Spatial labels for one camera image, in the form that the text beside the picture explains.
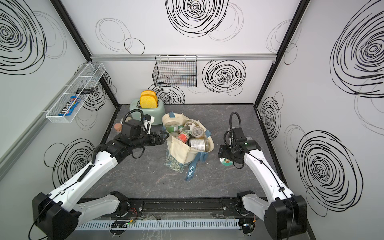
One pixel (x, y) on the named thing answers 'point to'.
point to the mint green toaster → (159, 113)
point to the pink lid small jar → (118, 127)
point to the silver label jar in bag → (200, 144)
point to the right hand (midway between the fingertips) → (227, 155)
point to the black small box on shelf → (86, 91)
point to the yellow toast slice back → (148, 93)
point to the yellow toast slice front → (148, 102)
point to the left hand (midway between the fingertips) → (163, 134)
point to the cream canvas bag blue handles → (179, 153)
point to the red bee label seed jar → (184, 136)
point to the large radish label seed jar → (226, 161)
